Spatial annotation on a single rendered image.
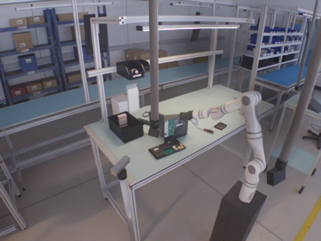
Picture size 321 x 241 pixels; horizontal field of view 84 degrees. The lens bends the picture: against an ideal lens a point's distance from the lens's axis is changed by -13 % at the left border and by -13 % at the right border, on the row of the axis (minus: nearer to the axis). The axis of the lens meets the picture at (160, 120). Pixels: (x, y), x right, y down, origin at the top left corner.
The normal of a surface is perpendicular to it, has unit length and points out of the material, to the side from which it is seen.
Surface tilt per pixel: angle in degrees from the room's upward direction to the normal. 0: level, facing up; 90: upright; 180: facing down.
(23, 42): 90
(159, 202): 0
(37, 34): 90
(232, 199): 0
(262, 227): 0
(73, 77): 90
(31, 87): 90
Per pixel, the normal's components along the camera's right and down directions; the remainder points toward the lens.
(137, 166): 0.00, -0.87
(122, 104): 0.61, 0.39
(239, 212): -0.73, 0.33
